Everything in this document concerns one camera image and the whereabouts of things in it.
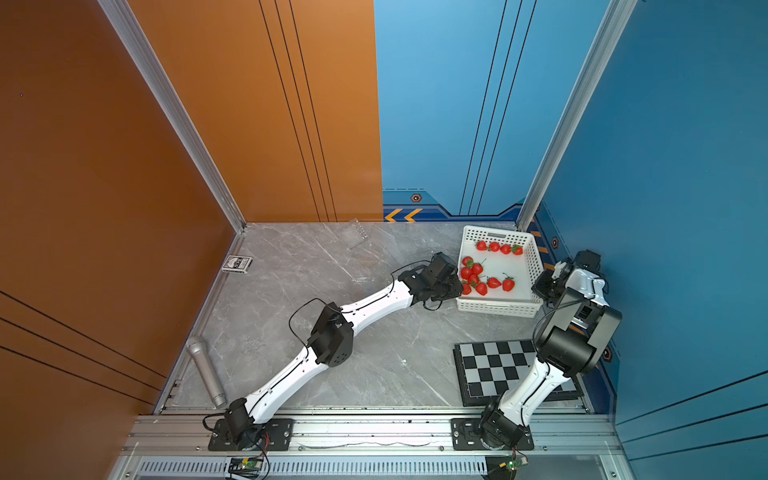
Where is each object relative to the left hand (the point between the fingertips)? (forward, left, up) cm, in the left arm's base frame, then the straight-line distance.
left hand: (467, 285), depth 95 cm
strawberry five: (+3, -15, -3) cm, 15 cm away
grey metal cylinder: (-20, +80, -3) cm, 82 cm away
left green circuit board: (-47, +58, -8) cm, 75 cm away
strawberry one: (+21, -9, -4) cm, 23 cm away
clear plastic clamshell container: (+10, +33, -6) cm, 35 cm away
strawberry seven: (+1, -6, -4) cm, 7 cm away
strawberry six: (+3, -10, -3) cm, 11 cm away
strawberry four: (+18, -22, -3) cm, 28 cm away
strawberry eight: (+12, -3, -4) cm, 13 cm away
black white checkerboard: (-25, -2, -3) cm, 26 cm away
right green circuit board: (-46, -6, -6) cm, 47 cm away
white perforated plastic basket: (+13, -15, -7) cm, 21 cm away
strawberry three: (+18, -18, -4) cm, 26 cm away
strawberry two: (+19, -14, -3) cm, 24 cm away
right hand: (-1, -23, 0) cm, 23 cm away
